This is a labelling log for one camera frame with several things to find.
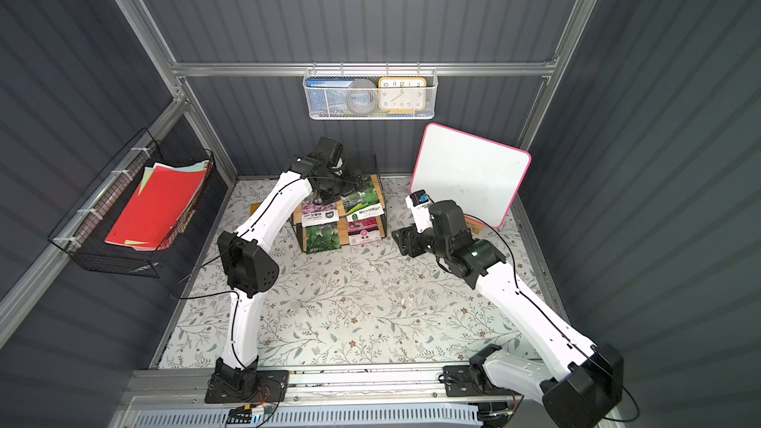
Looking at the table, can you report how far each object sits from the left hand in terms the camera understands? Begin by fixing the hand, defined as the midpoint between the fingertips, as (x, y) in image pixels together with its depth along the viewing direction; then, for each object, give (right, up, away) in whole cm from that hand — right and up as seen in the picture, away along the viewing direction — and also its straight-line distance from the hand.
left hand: (353, 188), depth 90 cm
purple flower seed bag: (-10, -8, -3) cm, 13 cm away
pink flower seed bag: (+2, -15, +12) cm, 19 cm away
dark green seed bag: (-12, -17, +11) cm, 23 cm away
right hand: (+17, -11, -15) cm, 25 cm away
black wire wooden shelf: (+6, +3, +8) cm, 11 cm away
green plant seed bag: (+3, -5, +1) cm, 6 cm away
